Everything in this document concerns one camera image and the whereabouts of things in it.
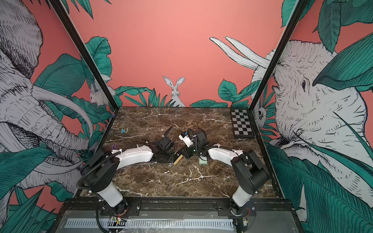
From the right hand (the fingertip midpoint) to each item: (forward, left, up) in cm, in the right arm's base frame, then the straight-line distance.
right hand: (179, 149), depth 86 cm
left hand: (-1, +4, -7) cm, 8 cm away
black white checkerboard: (+26, -45, -7) cm, 53 cm away
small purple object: (+6, +45, -7) cm, 46 cm away
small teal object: (+19, +43, -7) cm, 47 cm away
